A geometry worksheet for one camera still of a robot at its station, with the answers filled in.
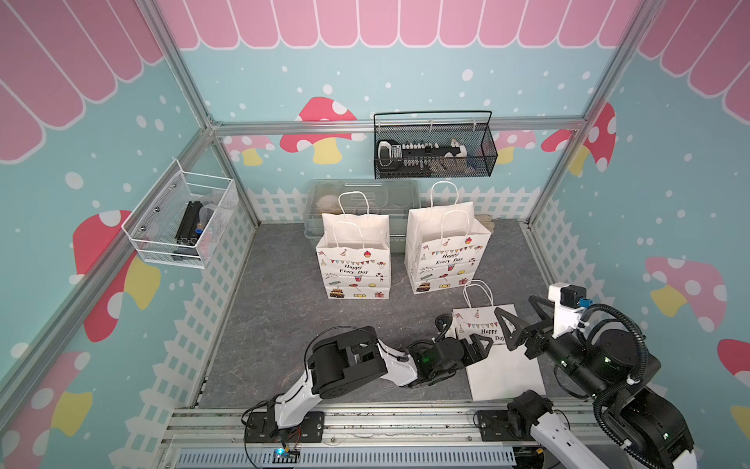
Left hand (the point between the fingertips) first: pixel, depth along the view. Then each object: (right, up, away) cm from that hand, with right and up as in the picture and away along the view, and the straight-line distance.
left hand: (485, 352), depth 82 cm
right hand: (-2, +18, -23) cm, 30 cm away
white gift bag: (-12, +31, -1) cm, 34 cm away
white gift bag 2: (-37, +29, -3) cm, 47 cm away
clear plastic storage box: (-25, +47, +17) cm, 56 cm away
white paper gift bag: (+4, -6, -1) cm, 7 cm away
